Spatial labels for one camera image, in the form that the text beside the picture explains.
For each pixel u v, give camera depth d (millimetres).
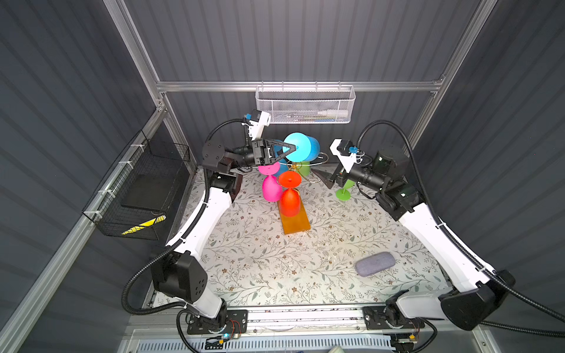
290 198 754
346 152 508
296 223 968
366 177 551
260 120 550
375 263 826
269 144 553
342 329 728
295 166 786
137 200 719
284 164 788
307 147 547
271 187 806
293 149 560
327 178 571
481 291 382
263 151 549
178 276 424
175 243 434
